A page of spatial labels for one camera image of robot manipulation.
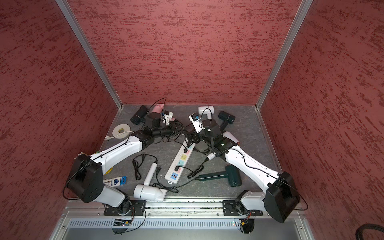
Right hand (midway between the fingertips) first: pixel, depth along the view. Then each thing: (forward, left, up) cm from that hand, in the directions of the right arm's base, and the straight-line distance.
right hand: (191, 130), depth 79 cm
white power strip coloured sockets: (-10, +8, -20) cm, 24 cm away
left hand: (0, +3, -1) cm, 4 cm away
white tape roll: (+15, +51, -20) cm, 57 cm away
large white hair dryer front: (-26, +24, -17) cm, 40 cm away
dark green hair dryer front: (-19, -23, -19) cm, 35 cm away
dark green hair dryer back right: (+22, -27, -18) cm, 39 cm away
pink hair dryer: (+31, +28, -19) cm, 46 cm away
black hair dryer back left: (+25, +39, -16) cm, 49 cm away
